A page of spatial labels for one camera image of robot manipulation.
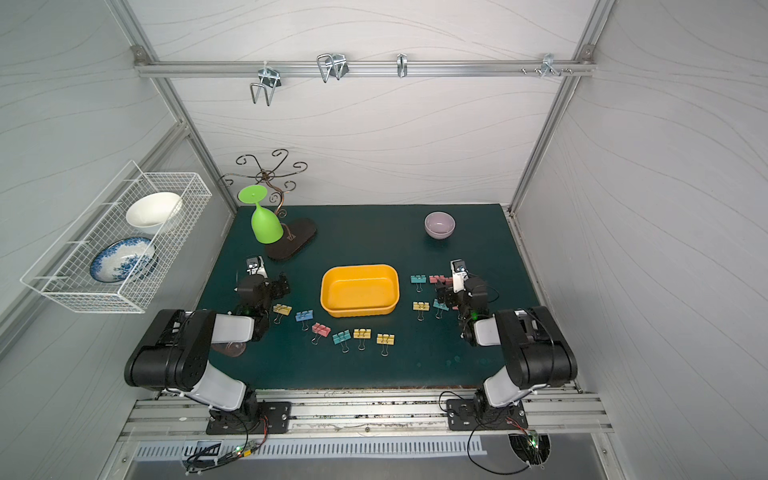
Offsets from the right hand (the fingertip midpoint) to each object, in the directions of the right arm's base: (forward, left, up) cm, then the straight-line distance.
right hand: (458, 275), depth 95 cm
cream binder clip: (-13, +55, -2) cm, 57 cm away
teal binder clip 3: (-21, +35, -2) cm, 41 cm away
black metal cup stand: (+21, +58, -5) cm, 62 cm away
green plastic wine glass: (+3, +58, +18) cm, 61 cm away
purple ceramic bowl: (+24, +5, -2) cm, 25 cm away
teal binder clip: (0, +13, -4) cm, 13 cm away
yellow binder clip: (-10, +12, -4) cm, 16 cm away
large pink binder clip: (-19, +42, -3) cm, 46 cm away
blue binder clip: (-15, +48, -2) cm, 50 cm away
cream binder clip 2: (-19, +29, -3) cm, 35 cm away
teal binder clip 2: (-10, +6, -3) cm, 12 cm away
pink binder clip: (+1, +8, -4) cm, 9 cm away
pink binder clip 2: (-7, +4, +8) cm, 11 cm away
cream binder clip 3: (-21, +22, -2) cm, 31 cm away
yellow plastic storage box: (-6, +31, -2) cm, 32 cm away
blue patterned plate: (-17, +80, +29) cm, 86 cm away
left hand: (-3, +61, +2) cm, 61 cm away
